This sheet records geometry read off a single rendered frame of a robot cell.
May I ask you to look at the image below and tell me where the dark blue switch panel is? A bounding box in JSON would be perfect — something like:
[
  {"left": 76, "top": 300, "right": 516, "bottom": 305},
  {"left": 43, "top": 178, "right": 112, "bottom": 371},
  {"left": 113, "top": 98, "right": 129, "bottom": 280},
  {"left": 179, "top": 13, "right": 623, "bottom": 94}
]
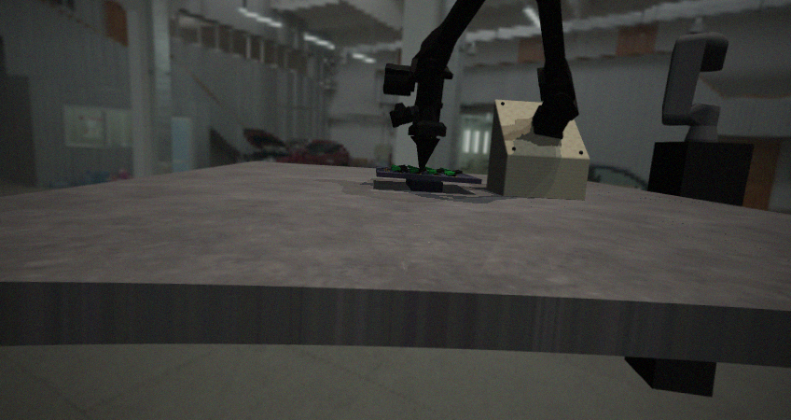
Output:
[{"left": 376, "top": 164, "right": 481, "bottom": 192}]

